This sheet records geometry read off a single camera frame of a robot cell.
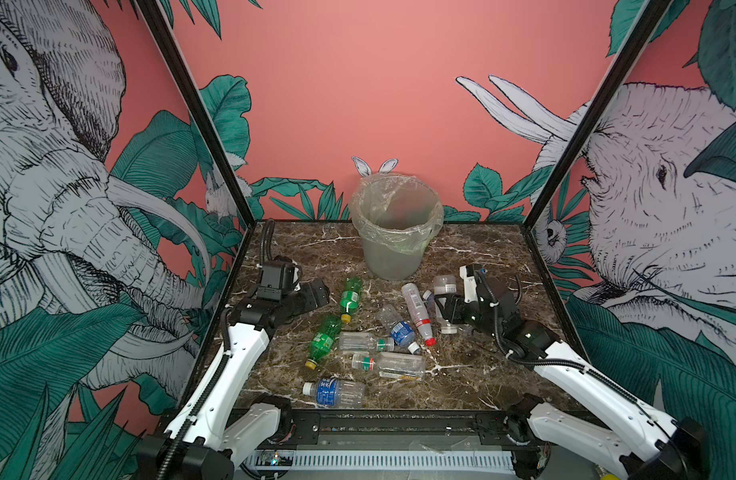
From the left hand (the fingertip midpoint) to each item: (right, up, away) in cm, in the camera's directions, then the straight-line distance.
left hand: (316, 290), depth 78 cm
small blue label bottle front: (+6, -26, -3) cm, 27 cm away
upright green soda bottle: (+8, -4, +15) cm, 17 cm away
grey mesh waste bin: (+20, +7, +21) cm, 29 cm away
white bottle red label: (+29, -9, +13) cm, 33 cm away
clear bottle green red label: (+21, -23, +7) cm, 32 cm away
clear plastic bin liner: (+23, +25, +23) cm, 41 cm away
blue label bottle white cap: (+23, -13, +8) cm, 28 cm away
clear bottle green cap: (+12, -17, +11) cm, 24 cm away
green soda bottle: (0, -15, +6) cm, 16 cm away
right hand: (+32, -1, -2) cm, 32 cm away
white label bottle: (+34, +2, -2) cm, 34 cm away
